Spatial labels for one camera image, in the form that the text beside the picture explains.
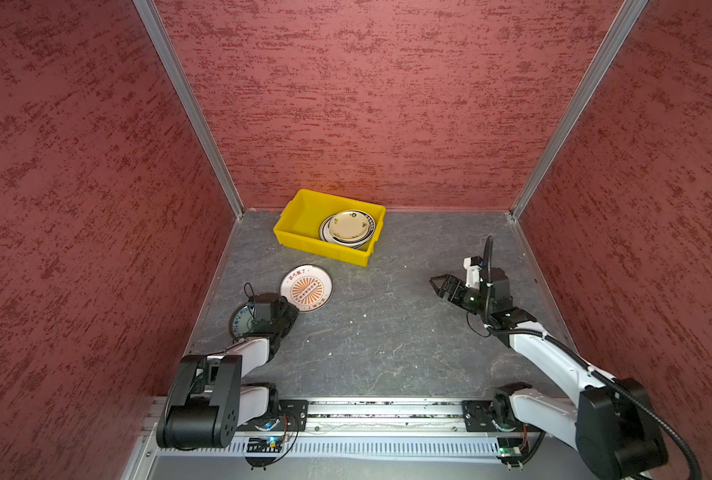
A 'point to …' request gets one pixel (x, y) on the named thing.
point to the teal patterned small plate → (239, 321)
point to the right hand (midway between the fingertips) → (436, 290)
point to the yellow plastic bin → (302, 214)
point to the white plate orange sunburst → (308, 287)
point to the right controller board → (510, 450)
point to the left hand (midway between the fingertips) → (298, 310)
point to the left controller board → (264, 445)
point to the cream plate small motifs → (350, 225)
